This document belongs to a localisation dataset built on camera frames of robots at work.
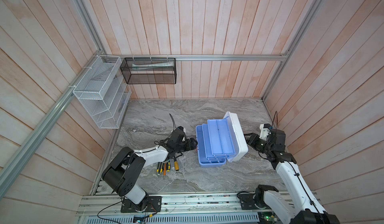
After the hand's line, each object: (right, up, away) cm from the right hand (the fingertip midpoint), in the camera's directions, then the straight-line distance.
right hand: (245, 135), depth 82 cm
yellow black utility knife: (-48, -19, +1) cm, 52 cm away
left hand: (-29, -8, +7) cm, 31 cm away
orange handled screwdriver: (-46, -20, +1) cm, 50 cm away
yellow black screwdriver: (-39, -18, +3) cm, 43 cm away
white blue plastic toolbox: (-15, -3, -1) cm, 15 cm away
